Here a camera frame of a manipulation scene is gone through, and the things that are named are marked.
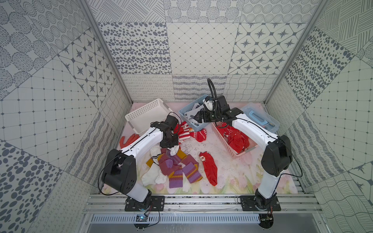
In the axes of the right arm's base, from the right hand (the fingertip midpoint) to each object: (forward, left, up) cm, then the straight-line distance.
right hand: (200, 118), depth 86 cm
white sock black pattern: (+13, +7, -12) cm, 20 cm away
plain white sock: (-28, +28, -18) cm, 43 cm away
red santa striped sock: (0, +11, -16) cm, 19 cm away
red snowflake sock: (-8, -24, -13) cm, 28 cm away
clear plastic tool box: (+14, -41, -8) cm, 44 cm away
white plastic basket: (+13, +46, -17) cm, 50 cm away
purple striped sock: (-23, +16, -16) cm, 32 cm away
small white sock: (-16, +16, -11) cm, 25 cm away
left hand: (-13, +13, -9) cm, 21 cm away
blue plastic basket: (+22, +9, -13) cm, 27 cm away
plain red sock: (-23, -6, -19) cm, 30 cm away
